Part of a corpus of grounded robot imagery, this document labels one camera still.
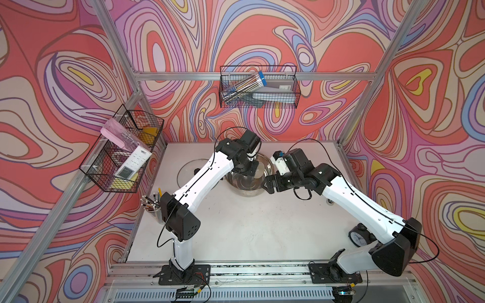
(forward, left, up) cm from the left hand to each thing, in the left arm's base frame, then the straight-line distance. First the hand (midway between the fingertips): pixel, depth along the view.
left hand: (252, 171), depth 79 cm
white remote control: (-4, +45, +10) cm, 47 cm away
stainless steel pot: (+9, +4, -25) cm, 27 cm away
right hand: (-7, -8, -2) cm, 11 cm away
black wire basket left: (-2, +51, +11) cm, 52 cm away
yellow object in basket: (+11, +44, +11) cm, 47 cm away
